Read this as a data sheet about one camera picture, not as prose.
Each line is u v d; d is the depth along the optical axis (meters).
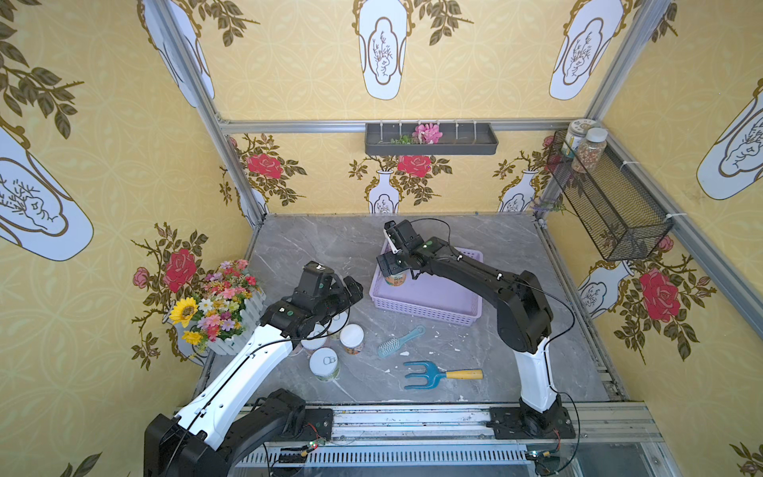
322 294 0.60
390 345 0.86
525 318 0.52
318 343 0.82
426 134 0.88
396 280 0.97
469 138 0.93
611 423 0.75
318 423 0.73
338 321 0.88
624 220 0.80
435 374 0.81
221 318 0.75
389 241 0.75
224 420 0.40
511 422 0.73
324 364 0.79
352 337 0.82
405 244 0.72
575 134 0.85
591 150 0.80
